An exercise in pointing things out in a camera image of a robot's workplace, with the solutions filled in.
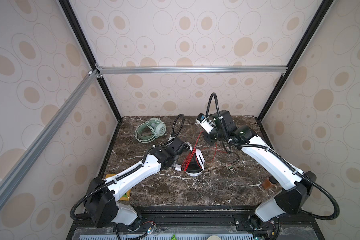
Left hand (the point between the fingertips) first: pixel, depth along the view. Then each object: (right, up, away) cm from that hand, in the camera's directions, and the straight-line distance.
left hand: (174, 150), depth 80 cm
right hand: (+16, +11, -4) cm, 20 cm away
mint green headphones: (-10, +12, +23) cm, 28 cm away
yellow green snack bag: (-26, -26, +1) cm, 37 cm away
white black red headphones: (+12, -7, -4) cm, 15 cm away
